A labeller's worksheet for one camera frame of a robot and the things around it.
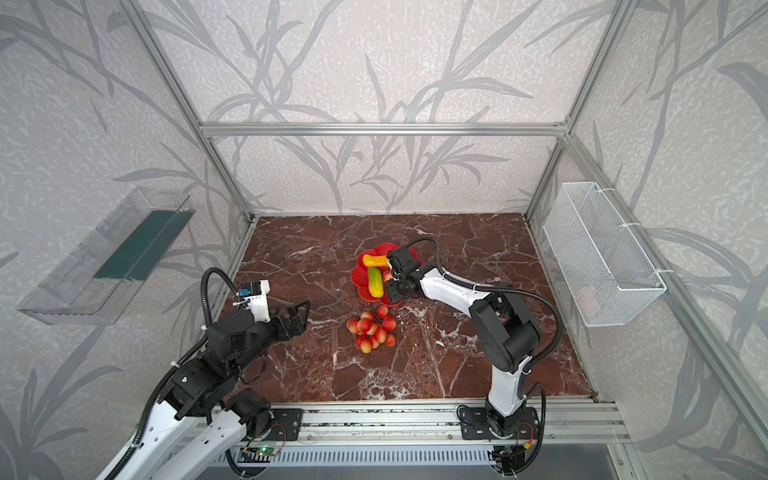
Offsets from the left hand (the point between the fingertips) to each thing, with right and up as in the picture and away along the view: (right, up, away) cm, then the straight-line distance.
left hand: (302, 297), depth 72 cm
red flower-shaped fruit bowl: (+10, +2, +28) cm, 29 cm away
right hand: (+22, +1, +22) cm, 32 cm away
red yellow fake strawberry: (+19, +2, +26) cm, 32 cm away
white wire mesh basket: (+67, +7, -10) cm, 68 cm away
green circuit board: (-8, -36, -1) cm, 37 cm away
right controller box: (+49, -39, -1) cm, 63 cm away
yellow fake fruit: (+15, +7, +30) cm, 34 cm away
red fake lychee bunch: (+16, -12, +13) cm, 24 cm away
